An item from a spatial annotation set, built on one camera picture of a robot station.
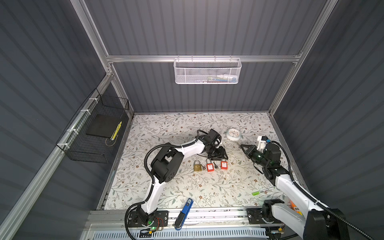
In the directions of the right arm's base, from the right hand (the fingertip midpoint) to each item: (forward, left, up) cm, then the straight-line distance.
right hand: (242, 146), depth 82 cm
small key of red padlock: (-5, +14, -15) cm, 21 cm away
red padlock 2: (-4, +9, -14) cm, 17 cm away
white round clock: (+19, 0, -13) cm, 23 cm away
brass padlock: (-6, +26, -15) cm, 30 cm away
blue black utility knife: (-33, +33, -10) cm, 48 cm away
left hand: (-2, +8, -11) cm, 14 cm away
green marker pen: (-20, -8, -16) cm, 27 cm away
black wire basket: (-9, +78, +16) cm, 81 cm away
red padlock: (-6, +18, -13) cm, 23 cm away
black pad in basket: (+4, +73, +15) cm, 74 cm away
